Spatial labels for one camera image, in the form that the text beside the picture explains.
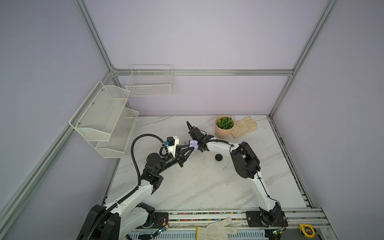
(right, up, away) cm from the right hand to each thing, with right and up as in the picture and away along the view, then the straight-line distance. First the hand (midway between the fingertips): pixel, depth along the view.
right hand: (191, 143), depth 102 cm
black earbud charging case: (+18, -8, -9) cm, 21 cm away
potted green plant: (+22, +13, -1) cm, 26 cm away
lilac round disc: (+2, +3, -30) cm, 31 cm away
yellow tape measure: (+56, -38, -33) cm, 75 cm away
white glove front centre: (+14, -39, -31) cm, 52 cm away
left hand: (+1, +1, -31) cm, 31 cm away
